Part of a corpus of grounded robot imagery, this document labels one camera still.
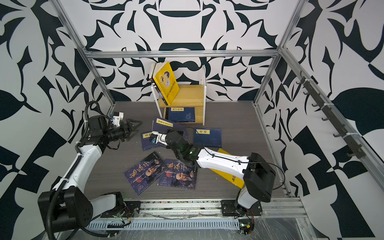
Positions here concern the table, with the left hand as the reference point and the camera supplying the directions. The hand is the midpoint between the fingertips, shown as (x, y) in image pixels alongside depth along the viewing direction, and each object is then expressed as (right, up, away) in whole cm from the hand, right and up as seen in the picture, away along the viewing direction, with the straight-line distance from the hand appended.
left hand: (140, 124), depth 78 cm
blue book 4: (+37, -10, +25) cm, 46 cm away
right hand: (+16, -1, -1) cm, 16 cm away
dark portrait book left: (0, -28, +7) cm, 29 cm away
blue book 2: (+10, 0, 0) cm, 10 cm away
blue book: (+19, +5, +29) cm, 35 cm away
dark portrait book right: (+17, -28, +7) cm, 34 cm away
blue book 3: (-2, -14, +19) cm, 24 cm away
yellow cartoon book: (+50, -31, +5) cm, 59 cm away
